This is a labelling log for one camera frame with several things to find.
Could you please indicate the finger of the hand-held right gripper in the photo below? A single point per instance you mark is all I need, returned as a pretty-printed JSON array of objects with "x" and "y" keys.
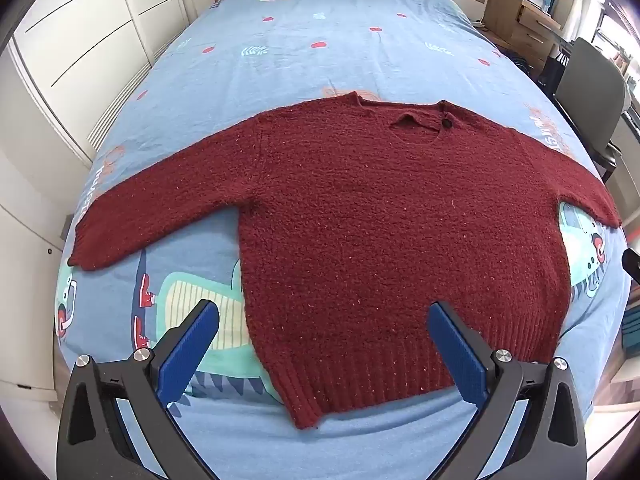
[{"x": 632, "y": 264}]

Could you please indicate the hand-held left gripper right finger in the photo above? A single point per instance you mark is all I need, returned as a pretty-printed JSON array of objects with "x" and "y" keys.
[{"x": 457, "y": 350}]

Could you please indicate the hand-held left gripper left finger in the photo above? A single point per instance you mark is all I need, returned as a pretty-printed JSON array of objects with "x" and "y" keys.
[{"x": 192, "y": 347}]

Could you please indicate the dark red knit sweater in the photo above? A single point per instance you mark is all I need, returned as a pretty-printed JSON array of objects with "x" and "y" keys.
[{"x": 395, "y": 240}]

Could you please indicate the grey chair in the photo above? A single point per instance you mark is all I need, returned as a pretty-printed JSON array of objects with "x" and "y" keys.
[{"x": 592, "y": 95}]

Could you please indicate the wooden drawer cabinet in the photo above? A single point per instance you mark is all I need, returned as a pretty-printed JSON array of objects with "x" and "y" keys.
[{"x": 525, "y": 30}]

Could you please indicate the blue printed bed sheet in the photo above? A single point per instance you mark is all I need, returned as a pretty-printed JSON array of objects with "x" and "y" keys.
[{"x": 310, "y": 50}]

